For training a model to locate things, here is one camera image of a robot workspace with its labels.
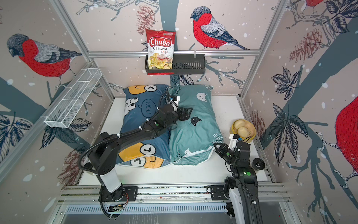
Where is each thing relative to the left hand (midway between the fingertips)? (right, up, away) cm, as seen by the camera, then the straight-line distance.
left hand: (191, 106), depth 80 cm
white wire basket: (-68, +5, -2) cm, 68 cm away
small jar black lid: (+36, -30, -7) cm, 47 cm away
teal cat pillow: (+1, -20, +1) cm, 20 cm away
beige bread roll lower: (+36, -17, +11) cm, 41 cm away
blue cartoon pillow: (-36, +3, +18) cm, 41 cm away
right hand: (+13, -20, -3) cm, 24 cm away
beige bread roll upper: (+34, -11, +13) cm, 38 cm away
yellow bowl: (+44, -14, +17) cm, 49 cm away
